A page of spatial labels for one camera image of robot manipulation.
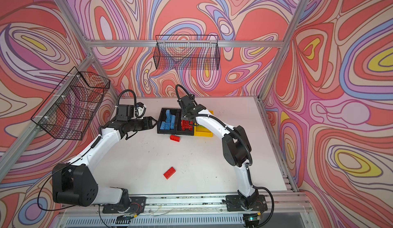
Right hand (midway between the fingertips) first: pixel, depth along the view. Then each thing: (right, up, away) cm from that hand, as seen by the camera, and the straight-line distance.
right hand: (190, 117), depth 93 cm
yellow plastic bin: (+8, -9, +6) cm, 13 cm away
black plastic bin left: (-19, -1, +10) cm, 21 cm away
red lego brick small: (-10, -13, +3) cm, 16 cm away
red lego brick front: (-11, -30, -11) cm, 33 cm away
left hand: (-18, -2, -9) cm, 20 cm away
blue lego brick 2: (-12, -3, +6) cm, 13 cm away
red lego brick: (+1, -4, +8) cm, 9 cm away
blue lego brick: (-17, -6, +8) cm, 20 cm away
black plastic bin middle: (-5, -6, +5) cm, 9 cm away
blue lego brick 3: (-15, +1, +9) cm, 18 cm away
